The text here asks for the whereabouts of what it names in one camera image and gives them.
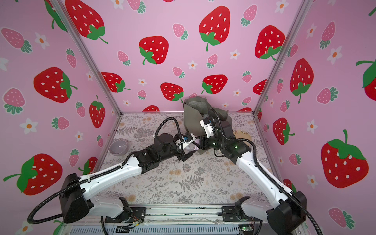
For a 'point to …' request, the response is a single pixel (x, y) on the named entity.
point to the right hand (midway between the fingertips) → (191, 142)
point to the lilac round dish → (118, 148)
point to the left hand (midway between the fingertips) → (192, 141)
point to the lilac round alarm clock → (191, 147)
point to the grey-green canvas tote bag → (195, 108)
